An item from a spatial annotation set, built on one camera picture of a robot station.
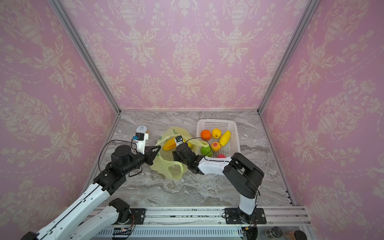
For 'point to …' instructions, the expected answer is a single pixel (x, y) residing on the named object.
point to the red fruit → (221, 156)
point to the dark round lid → (300, 235)
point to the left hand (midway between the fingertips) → (161, 148)
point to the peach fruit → (215, 146)
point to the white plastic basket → (232, 147)
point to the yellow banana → (170, 144)
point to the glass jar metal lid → (274, 232)
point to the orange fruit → (206, 134)
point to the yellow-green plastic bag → (164, 161)
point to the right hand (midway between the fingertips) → (176, 150)
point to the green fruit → (205, 151)
